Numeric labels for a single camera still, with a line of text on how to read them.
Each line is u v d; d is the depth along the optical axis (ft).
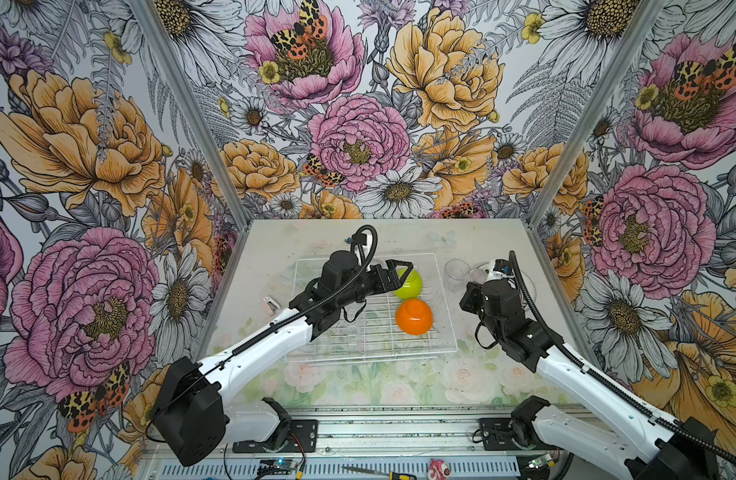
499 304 1.89
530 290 3.17
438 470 2.17
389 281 2.14
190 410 1.30
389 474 2.27
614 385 1.52
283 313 1.78
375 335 3.01
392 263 2.14
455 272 3.42
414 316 2.92
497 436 2.43
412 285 3.17
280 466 2.33
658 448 1.31
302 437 2.40
